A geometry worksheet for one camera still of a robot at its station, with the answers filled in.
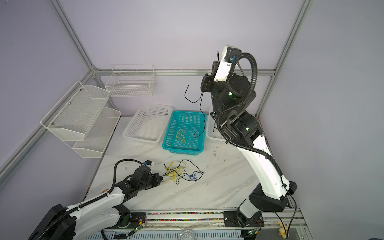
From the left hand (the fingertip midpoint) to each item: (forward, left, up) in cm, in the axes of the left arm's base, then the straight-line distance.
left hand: (162, 179), depth 85 cm
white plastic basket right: (+35, -32, 0) cm, 47 cm away
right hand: (+14, -24, +62) cm, 68 cm away
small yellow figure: (-24, -61, +1) cm, 66 cm away
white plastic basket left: (+47, +18, -3) cm, 50 cm away
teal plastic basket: (+43, -10, -2) cm, 44 cm away
